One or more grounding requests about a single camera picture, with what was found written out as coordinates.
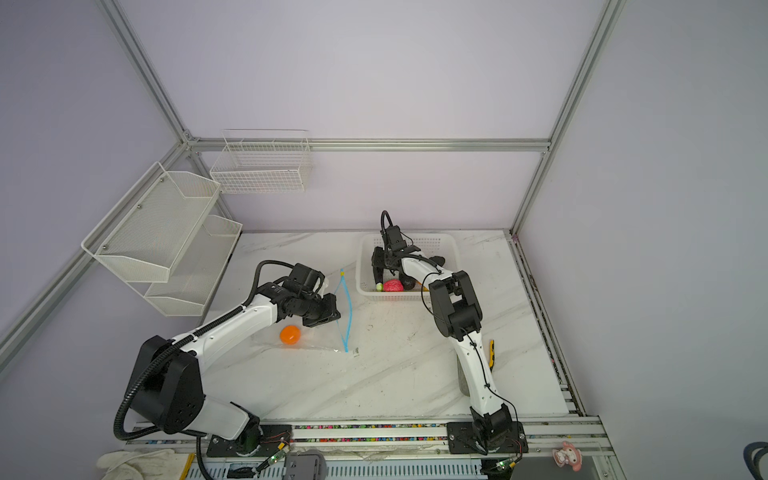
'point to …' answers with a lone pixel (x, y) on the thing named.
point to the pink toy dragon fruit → (393, 285)
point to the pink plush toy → (568, 454)
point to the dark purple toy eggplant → (379, 287)
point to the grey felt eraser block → (463, 381)
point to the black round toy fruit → (408, 283)
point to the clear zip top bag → (332, 334)
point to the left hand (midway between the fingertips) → (339, 316)
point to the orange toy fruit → (290, 335)
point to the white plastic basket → (442, 246)
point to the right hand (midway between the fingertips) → (374, 256)
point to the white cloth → (153, 464)
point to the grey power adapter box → (307, 464)
